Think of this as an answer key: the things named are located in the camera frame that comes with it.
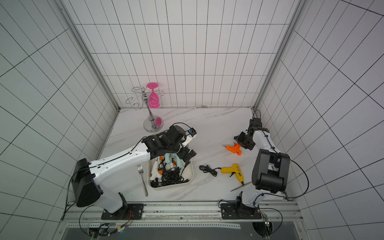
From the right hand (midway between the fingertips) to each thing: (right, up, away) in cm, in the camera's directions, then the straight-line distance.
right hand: (235, 140), depth 93 cm
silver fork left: (-58, -17, -7) cm, 61 cm away
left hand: (-30, -3, -16) cm, 34 cm away
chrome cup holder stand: (-57, +10, +16) cm, 60 cm away
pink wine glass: (-51, +25, -1) cm, 57 cm away
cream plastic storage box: (-30, -19, -7) cm, 36 cm away
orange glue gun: (-1, -5, -5) cm, 7 cm away
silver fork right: (0, -24, -11) cm, 27 cm away
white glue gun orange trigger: (-47, -17, -12) cm, 52 cm away
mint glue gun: (-36, -10, -7) cm, 38 cm away
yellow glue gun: (-2, -16, -7) cm, 17 cm away
